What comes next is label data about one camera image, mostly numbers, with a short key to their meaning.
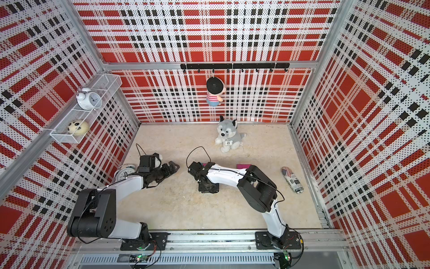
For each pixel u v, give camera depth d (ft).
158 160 2.55
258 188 1.74
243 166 3.20
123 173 3.01
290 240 2.39
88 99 2.29
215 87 3.02
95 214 1.43
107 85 2.96
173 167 2.80
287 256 2.18
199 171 2.17
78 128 2.09
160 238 2.45
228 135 3.10
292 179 2.97
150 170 2.41
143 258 2.26
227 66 2.90
